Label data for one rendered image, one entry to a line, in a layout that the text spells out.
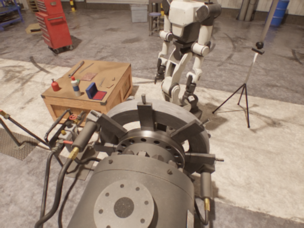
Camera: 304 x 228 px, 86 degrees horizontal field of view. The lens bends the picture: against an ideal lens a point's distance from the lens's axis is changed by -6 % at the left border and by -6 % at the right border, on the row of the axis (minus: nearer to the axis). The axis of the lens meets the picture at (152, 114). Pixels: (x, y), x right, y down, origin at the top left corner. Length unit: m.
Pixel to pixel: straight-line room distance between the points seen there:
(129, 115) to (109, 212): 0.53
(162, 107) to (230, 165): 1.26
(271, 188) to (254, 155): 0.38
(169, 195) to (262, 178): 1.43
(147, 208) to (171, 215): 0.13
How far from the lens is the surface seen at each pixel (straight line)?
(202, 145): 1.10
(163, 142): 0.99
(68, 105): 2.17
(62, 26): 4.75
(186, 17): 1.49
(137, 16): 7.19
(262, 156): 2.26
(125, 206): 0.68
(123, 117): 1.02
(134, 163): 0.80
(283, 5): 8.61
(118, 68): 2.51
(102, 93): 2.01
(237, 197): 1.85
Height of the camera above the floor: 1.56
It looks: 41 degrees down
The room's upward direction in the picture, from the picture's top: straight up
